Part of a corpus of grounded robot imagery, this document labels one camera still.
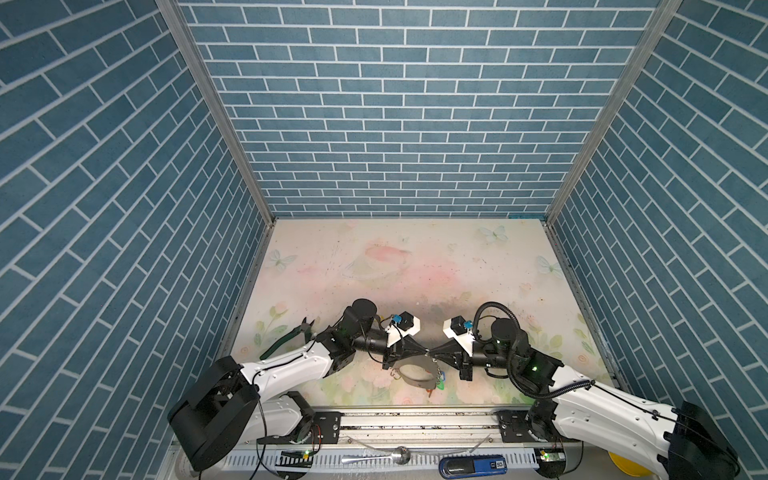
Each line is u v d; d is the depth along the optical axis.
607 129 0.92
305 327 0.91
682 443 0.42
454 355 0.67
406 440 0.74
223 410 0.42
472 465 0.65
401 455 0.69
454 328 0.64
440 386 0.75
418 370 0.79
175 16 0.70
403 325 0.64
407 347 0.69
